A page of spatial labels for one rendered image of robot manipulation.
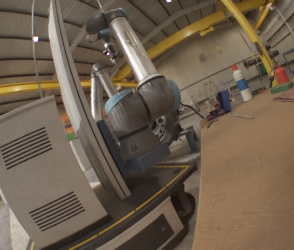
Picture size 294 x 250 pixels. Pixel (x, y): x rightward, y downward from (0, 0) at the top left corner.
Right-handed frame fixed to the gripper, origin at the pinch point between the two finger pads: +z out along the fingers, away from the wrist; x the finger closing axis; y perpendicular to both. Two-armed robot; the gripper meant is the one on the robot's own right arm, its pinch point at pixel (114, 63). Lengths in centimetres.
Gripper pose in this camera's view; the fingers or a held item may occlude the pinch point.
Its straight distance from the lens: 146.6
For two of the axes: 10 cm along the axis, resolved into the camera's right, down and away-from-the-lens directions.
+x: 3.6, -1.7, 9.2
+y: 8.4, -3.8, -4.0
